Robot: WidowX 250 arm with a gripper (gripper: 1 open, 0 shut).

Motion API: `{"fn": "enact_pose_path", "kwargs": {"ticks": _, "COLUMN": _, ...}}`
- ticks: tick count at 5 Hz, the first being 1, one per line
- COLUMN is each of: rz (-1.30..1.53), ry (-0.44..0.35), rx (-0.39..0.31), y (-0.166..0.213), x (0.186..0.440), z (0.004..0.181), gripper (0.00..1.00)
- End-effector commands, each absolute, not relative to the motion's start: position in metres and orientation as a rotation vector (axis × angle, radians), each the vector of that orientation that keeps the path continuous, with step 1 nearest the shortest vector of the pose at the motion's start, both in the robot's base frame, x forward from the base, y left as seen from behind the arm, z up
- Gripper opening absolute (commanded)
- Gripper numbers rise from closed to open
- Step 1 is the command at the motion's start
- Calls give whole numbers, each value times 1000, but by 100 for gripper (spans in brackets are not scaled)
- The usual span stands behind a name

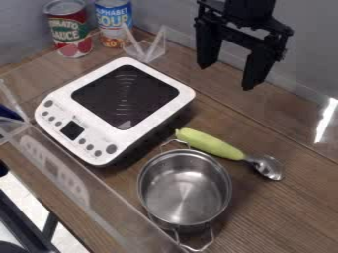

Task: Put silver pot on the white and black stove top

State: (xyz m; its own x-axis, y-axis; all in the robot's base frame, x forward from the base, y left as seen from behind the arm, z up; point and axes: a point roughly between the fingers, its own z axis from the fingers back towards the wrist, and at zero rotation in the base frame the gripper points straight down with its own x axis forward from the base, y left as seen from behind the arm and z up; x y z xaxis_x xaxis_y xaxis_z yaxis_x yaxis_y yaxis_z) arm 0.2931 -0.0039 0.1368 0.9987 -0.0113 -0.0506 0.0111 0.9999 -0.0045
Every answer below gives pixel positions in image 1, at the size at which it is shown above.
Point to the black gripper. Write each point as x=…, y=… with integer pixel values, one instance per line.
x=245, y=23

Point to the white and black stove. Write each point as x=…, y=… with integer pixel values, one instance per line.
x=105, y=111

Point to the spoon with green handle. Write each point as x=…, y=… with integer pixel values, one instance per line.
x=208, y=143

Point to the silver steel pot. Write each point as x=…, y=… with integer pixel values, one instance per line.
x=185, y=190

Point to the clear acrylic stand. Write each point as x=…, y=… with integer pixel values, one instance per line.
x=146, y=51

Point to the alphabet soup can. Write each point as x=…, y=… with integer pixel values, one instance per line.
x=114, y=13

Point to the tomato sauce can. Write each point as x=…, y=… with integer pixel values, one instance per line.
x=67, y=17

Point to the clear acrylic front barrier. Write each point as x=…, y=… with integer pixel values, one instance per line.
x=109, y=210

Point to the black metal table frame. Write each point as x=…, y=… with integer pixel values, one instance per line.
x=31, y=240

